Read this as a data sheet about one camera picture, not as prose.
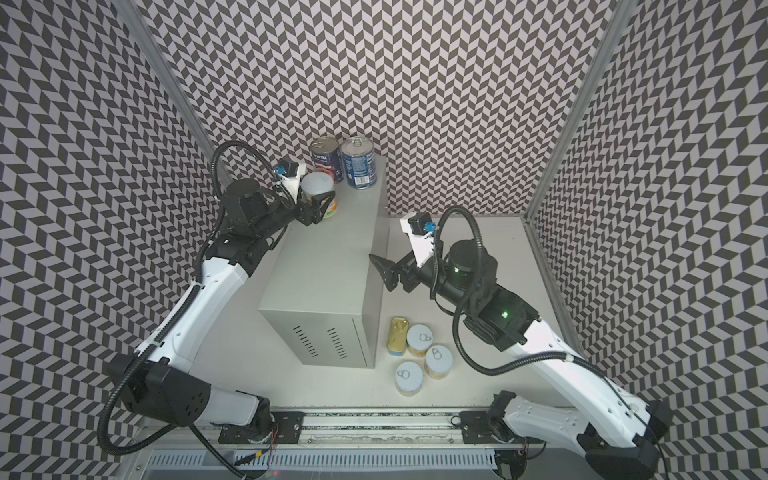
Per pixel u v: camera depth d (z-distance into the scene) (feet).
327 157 2.42
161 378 1.25
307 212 2.05
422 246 1.61
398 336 2.77
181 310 1.43
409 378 2.48
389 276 1.73
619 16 2.23
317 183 2.23
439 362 2.59
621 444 1.20
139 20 2.39
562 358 1.32
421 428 2.43
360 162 2.38
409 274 1.63
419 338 2.71
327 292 1.92
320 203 2.07
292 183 1.96
